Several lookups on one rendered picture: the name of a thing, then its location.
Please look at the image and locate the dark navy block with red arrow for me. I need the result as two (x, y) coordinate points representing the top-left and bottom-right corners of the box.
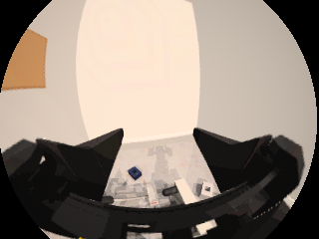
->
(128, 167), (142, 180)

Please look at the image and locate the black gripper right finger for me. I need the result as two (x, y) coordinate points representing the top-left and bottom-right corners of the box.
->
(192, 127), (272, 194)

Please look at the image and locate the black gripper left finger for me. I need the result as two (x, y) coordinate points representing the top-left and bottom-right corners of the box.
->
(35, 127), (124, 202)

